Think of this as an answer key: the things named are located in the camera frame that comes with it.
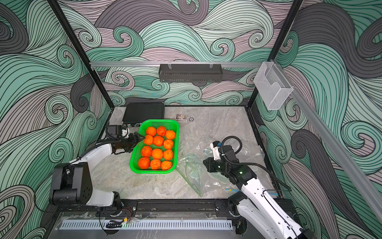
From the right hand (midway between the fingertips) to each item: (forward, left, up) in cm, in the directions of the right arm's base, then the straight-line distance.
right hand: (203, 162), depth 76 cm
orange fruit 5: (+15, +21, -7) cm, 27 cm away
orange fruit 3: (+17, +27, -6) cm, 33 cm away
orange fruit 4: (+18, +33, -6) cm, 38 cm away
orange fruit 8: (+8, +20, -7) cm, 23 cm away
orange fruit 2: (+23, +20, -7) cm, 31 cm away
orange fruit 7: (+9, +27, -7) cm, 29 cm away
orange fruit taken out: (+25, +33, -6) cm, 42 cm away
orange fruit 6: (+10, +34, -6) cm, 36 cm away
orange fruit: (+25, +26, -6) cm, 37 cm away
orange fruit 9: (+3, +33, -6) cm, 34 cm away
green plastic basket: (+31, +19, -7) cm, 37 cm away
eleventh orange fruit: (+2, +27, -7) cm, 28 cm away
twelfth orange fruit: (+2, +21, -8) cm, 22 cm away
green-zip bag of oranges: (0, +6, -8) cm, 10 cm away
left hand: (+17, +37, -2) cm, 41 cm away
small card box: (+40, +13, -11) cm, 44 cm away
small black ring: (+41, +6, -13) cm, 43 cm away
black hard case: (+43, +48, -8) cm, 65 cm away
